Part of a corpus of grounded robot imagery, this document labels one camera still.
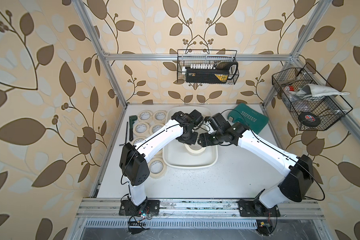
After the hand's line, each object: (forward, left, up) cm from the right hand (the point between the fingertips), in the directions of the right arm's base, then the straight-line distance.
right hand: (202, 141), depth 80 cm
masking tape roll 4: (-7, +5, 0) cm, 8 cm away
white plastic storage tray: (-7, +9, -4) cm, 12 cm away
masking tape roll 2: (+22, +41, -16) cm, 49 cm away
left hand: (-1, +6, +1) cm, 6 cm away
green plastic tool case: (+29, -32, -12) cm, 45 cm away
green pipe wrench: (+29, +49, -15) cm, 59 cm away
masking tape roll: (+33, +40, -15) cm, 54 cm away
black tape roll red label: (+2, -51, +13) cm, 53 cm away
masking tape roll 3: (-7, +27, -17) cm, 33 cm away
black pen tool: (+16, +51, -15) cm, 55 cm away
